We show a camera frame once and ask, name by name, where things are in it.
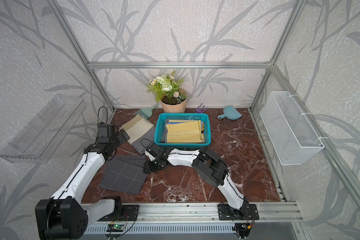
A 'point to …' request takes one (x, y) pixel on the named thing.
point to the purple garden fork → (198, 110)
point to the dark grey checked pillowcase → (125, 173)
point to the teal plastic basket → (159, 123)
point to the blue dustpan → (230, 112)
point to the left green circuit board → (115, 228)
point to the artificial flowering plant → (165, 89)
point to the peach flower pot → (171, 104)
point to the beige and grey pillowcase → (141, 132)
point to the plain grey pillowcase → (164, 138)
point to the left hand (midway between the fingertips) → (120, 136)
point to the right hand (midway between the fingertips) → (146, 170)
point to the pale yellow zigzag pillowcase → (189, 132)
